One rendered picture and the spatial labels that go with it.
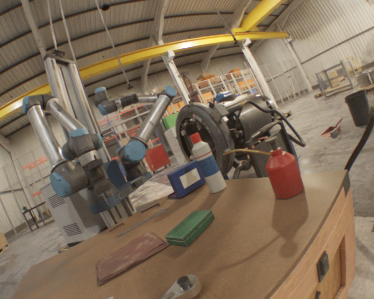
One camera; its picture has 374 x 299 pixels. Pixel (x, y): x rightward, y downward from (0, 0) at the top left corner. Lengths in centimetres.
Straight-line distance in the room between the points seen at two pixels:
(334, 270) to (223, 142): 126
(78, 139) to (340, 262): 102
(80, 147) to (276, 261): 80
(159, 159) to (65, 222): 588
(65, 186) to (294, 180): 98
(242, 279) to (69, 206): 129
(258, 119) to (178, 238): 172
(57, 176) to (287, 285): 103
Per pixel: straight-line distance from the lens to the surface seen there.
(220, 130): 156
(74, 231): 156
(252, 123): 195
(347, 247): 59
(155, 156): 710
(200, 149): 68
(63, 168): 111
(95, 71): 981
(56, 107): 135
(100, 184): 88
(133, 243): 61
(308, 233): 36
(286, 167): 45
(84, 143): 88
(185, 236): 46
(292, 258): 32
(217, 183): 71
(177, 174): 82
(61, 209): 155
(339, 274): 65
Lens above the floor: 70
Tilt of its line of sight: 3 degrees down
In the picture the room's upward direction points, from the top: 25 degrees counter-clockwise
